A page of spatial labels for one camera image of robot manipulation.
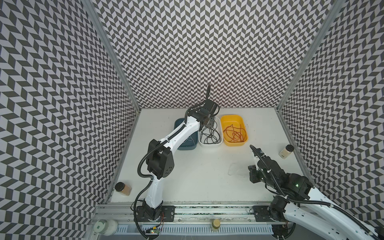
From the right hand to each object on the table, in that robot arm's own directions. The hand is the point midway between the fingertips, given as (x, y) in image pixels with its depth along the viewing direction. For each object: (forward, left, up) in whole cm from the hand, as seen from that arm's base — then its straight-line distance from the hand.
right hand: (248, 167), depth 75 cm
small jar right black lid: (+12, -28, -6) cm, 31 cm away
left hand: (+29, +21, +7) cm, 36 cm away
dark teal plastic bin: (+22, +30, -12) cm, 39 cm away
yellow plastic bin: (+37, +5, -8) cm, 38 cm away
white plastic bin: (+38, +11, -7) cm, 41 cm away
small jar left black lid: (-8, +62, -2) cm, 63 cm away
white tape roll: (-24, +64, -1) cm, 68 cm away
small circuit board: (-25, +47, -9) cm, 54 cm away
